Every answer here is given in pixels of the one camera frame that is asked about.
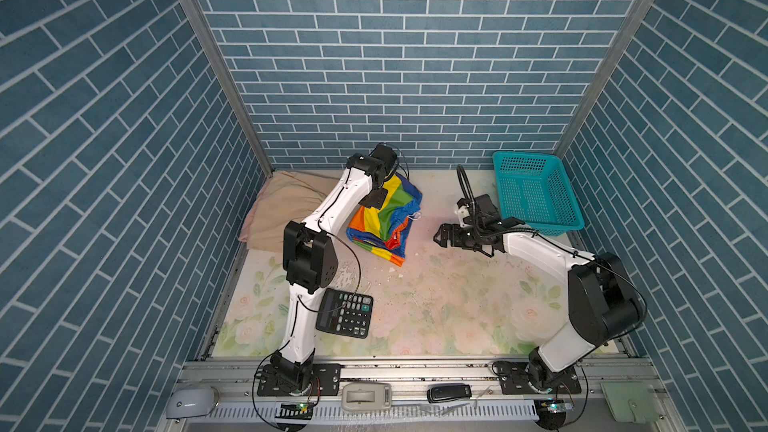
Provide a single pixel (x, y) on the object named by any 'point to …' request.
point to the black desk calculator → (345, 313)
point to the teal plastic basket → (535, 189)
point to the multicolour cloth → (385, 231)
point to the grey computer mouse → (198, 401)
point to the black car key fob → (441, 392)
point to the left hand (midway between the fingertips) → (366, 200)
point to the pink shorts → (245, 233)
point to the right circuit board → (553, 409)
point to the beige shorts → (287, 196)
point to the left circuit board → (295, 411)
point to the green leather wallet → (633, 402)
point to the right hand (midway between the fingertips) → (443, 235)
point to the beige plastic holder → (366, 396)
